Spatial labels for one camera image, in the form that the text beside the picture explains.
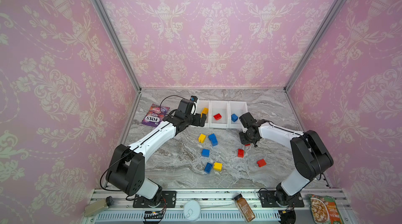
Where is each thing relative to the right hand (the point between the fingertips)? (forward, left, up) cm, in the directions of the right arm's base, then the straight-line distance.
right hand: (245, 139), depth 93 cm
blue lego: (+12, +5, +5) cm, 15 cm away
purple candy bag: (+18, +56, +4) cm, 59 cm away
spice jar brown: (-35, +8, +4) cm, 36 cm away
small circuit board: (-35, +50, -3) cm, 61 cm away
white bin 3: (+23, +2, -1) cm, 23 cm away
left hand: (+7, +27, +15) cm, 31 cm away
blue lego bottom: (-16, +23, 0) cm, 28 cm away
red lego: (-9, +4, +1) cm, 10 cm away
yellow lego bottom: (-16, +18, +1) cm, 24 cm away
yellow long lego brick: (+21, +24, +2) cm, 32 cm away
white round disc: (-35, +31, +5) cm, 47 cm away
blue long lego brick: (-3, +19, +2) cm, 19 cm away
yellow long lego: (+18, +23, +3) cm, 29 cm away
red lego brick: (+16, +15, +1) cm, 22 cm away
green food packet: (-36, -29, -1) cm, 47 cm away
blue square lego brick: (+3, +20, -1) cm, 20 cm away
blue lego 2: (-7, +24, -1) cm, 25 cm away
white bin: (+27, +26, +1) cm, 38 cm away
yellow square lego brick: (+1, +26, +2) cm, 26 cm away
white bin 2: (+25, +12, +1) cm, 27 cm away
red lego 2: (-14, -6, -1) cm, 15 cm away
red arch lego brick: (-4, -1, 0) cm, 4 cm away
